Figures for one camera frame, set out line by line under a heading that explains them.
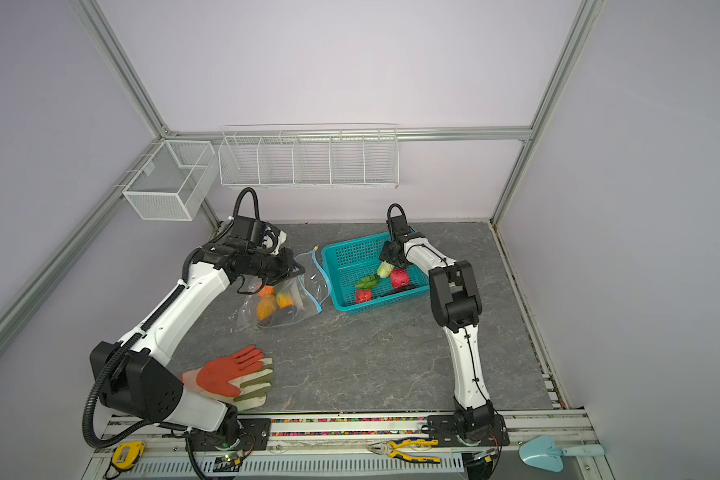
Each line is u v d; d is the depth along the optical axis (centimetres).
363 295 91
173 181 98
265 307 90
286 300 91
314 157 99
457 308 61
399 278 96
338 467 158
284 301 91
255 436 73
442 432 74
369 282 99
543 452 70
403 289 96
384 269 101
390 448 71
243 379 82
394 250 81
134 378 41
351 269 106
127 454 70
